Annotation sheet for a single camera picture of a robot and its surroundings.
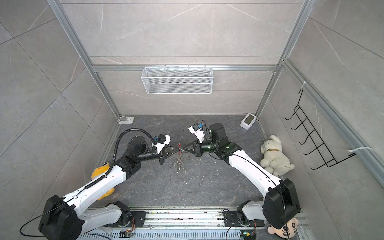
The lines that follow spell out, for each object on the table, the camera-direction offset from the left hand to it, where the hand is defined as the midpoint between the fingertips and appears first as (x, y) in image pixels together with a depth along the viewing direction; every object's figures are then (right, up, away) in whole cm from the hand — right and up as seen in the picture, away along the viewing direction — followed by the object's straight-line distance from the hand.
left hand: (178, 146), depth 71 cm
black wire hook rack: (+62, -4, -13) cm, 63 cm away
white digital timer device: (+49, +14, +41) cm, 65 cm away
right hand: (+3, -1, +2) cm, 4 cm away
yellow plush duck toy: (-45, -16, +11) cm, 49 cm away
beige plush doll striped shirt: (+49, -37, -6) cm, 62 cm away
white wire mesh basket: (-3, +42, +30) cm, 51 cm away
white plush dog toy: (+53, -10, +12) cm, 56 cm away
